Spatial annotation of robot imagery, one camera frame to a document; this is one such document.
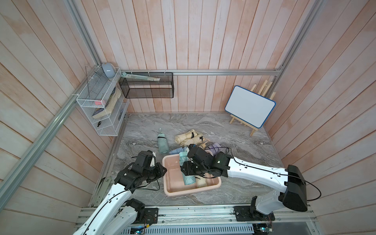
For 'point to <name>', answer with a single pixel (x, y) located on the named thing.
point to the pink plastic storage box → (174, 178)
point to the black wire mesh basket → (133, 88)
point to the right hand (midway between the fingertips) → (183, 169)
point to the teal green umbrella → (188, 179)
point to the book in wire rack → (99, 112)
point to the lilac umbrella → (215, 148)
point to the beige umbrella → (201, 182)
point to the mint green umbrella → (163, 145)
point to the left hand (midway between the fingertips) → (165, 173)
